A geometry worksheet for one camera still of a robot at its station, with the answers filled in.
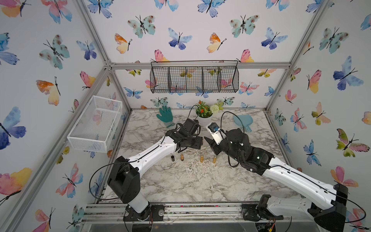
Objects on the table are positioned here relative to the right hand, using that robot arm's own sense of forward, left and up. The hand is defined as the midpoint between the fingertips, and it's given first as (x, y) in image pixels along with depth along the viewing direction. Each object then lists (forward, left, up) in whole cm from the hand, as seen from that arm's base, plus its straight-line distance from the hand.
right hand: (210, 132), depth 68 cm
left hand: (+4, +5, -15) cm, 16 cm away
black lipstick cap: (0, +21, -29) cm, 36 cm away
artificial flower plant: (+27, +2, -14) cm, 30 cm away
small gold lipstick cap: (0, +3, -27) cm, 27 cm away
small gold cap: (-1, -5, -29) cm, 29 cm away
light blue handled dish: (+37, -32, -33) cm, 59 cm away
